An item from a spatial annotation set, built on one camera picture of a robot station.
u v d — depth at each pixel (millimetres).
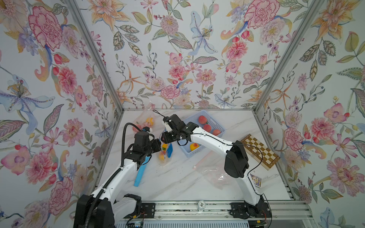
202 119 1094
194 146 928
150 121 1045
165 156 883
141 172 866
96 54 867
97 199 404
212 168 860
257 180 825
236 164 519
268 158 906
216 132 1002
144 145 652
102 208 392
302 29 767
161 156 880
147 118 1024
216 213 735
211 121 1073
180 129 662
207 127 1049
